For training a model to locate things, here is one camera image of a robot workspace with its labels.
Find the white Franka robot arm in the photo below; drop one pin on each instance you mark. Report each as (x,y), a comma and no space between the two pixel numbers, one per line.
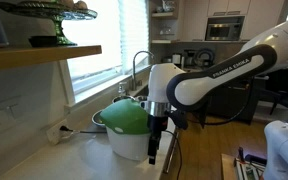
(217,71)

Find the chrome kitchen faucet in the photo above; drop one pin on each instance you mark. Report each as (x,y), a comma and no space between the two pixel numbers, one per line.
(134,66)

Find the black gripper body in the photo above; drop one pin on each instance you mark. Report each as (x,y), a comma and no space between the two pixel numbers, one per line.
(156,125)

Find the wooden wall shelf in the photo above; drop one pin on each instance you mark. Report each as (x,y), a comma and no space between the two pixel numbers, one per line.
(40,55)

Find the small steel bowl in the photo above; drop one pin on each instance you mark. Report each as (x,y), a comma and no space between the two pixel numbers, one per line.
(121,98)

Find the wide steel bowl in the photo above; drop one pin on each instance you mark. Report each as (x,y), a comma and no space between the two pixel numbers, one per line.
(97,118)

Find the white window blinds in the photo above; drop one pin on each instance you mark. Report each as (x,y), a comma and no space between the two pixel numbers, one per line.
(134,33)

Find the stainless microwave oven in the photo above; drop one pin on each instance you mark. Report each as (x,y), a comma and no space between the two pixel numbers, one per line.
(223,31)

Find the green glass cake stand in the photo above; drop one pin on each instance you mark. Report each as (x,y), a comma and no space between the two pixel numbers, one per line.
(55,15)

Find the wooden side table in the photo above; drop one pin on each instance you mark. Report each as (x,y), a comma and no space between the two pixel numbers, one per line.
(227,166)

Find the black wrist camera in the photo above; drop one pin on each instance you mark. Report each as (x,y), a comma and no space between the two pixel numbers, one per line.
(178,119)

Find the dark kitchen island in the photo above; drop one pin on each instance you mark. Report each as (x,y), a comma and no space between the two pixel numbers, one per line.
(232,100)

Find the black bowl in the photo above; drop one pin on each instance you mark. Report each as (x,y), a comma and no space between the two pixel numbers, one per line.
(43,41)

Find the black coffee maker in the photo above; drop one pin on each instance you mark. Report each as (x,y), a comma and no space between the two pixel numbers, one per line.
(189,59)

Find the glass soap dispenser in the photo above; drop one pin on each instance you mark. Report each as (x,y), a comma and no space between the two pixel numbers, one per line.
(122,88)

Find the white wall outlet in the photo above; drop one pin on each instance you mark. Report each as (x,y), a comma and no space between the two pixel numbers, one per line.
(54,132)

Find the dark chair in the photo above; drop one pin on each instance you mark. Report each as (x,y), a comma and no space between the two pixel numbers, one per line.
(284,90)

